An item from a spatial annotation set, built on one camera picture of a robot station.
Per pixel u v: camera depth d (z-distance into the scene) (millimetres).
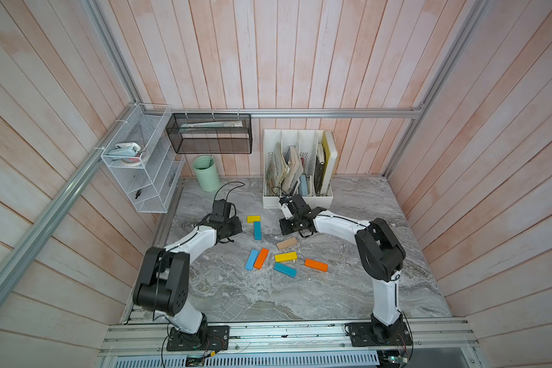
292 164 986
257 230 1013
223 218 729
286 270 883
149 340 746
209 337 728
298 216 812
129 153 686
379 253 527
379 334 655
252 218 1044
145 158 726
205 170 1040
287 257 926
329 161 952
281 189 1082
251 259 903
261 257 906
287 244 957
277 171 1004
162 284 456
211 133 1021
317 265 900
